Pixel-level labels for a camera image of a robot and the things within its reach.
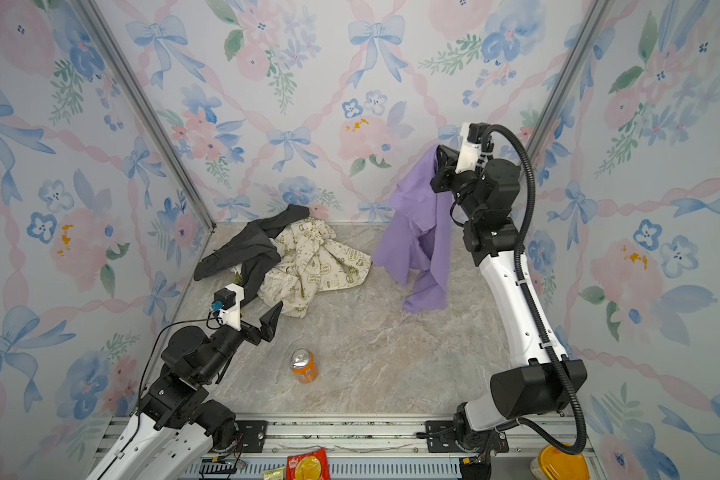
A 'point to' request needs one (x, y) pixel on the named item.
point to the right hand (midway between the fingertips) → (441, 144)
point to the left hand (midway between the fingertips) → (263, 294)
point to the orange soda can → (304, 366)
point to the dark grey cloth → (254, 248)
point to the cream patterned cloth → (311, 261)
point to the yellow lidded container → (558, 465)
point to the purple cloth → (415, 243)
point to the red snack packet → (311, 465)
